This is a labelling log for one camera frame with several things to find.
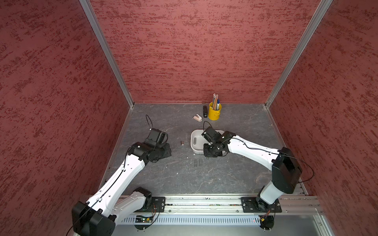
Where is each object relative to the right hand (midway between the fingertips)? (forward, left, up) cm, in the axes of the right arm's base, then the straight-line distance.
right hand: (206, 156), depth 83 cm
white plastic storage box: (+15, +5, -5) cm, 16 cm away
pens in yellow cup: (+40, -10, +4) cm, 42 cm away
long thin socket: (0, +4, -8) cm, 9 cm away
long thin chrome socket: (-1, +7, -7) cm, 10 cm away
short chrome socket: (+13, +15, -7) cm, 21 cm away
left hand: (-1, +22, +7) cm, 23 cm away
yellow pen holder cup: (+34, -9, -3) cm, 35 cm away
